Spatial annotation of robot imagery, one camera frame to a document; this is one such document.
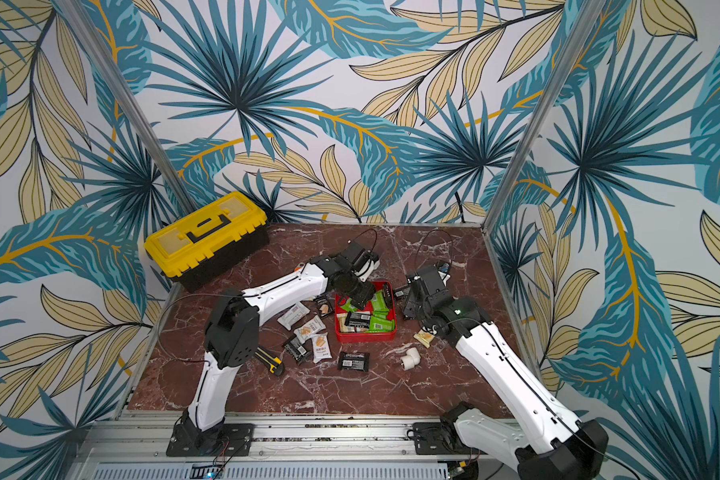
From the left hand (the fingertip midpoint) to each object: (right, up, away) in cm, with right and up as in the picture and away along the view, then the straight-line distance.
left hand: (365, 295), depth 91 cm
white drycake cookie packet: (-13, -15, -3) cm, 20 cm away
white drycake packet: (-17, -10, +1) cm, 20 cm away
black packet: (+12, -1, +9) cm, 15 cm away
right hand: (+13, 0, -14) cm, 19 cm away
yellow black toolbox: (-49, +15, +2) cm, 51 cm away
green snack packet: (+4, -9, 0) cm, 10 cm away
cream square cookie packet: (+18, -13, 0) cm, 22 cm away
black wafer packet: (-3, -18, -5) cm, 19 cm away
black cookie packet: (-21, -15, -3) cm, 26 cm away
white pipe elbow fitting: (+12, -17, -7) cm, 22 cm away
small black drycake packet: (-13, -4, +6) cm, 15 cm away
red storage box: (-4, -12, -2) cm, 13 cm away
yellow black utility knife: (-26, -18, -6) cm, 32 cm away
